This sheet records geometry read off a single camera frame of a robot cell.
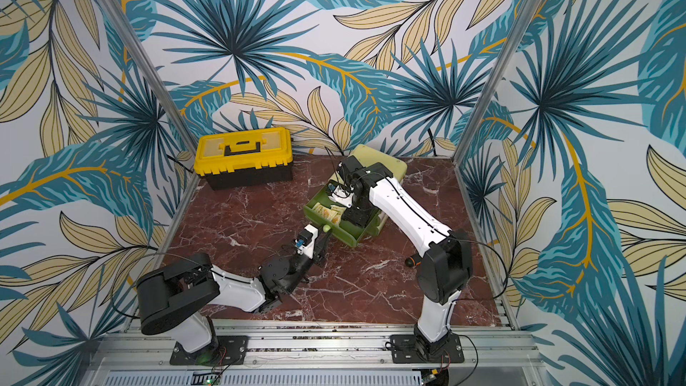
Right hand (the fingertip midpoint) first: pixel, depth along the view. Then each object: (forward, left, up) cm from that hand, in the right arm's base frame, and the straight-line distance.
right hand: (361, 212), depth 84 cm
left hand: (-7, +11, +1) cm, 12 cm away
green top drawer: (-10, +4, +5) cm, 12 cm away
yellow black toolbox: (+25, +42, +1) cm, 49 cm away
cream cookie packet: (-3, +8, +1) cm, 8 cm away
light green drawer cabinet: (+19, -4, +6) cm, 20 cm away
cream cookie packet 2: (0, +11, +2) cm, 11 cm away
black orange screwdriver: (-11, -16, -14) cm, 24 cm away
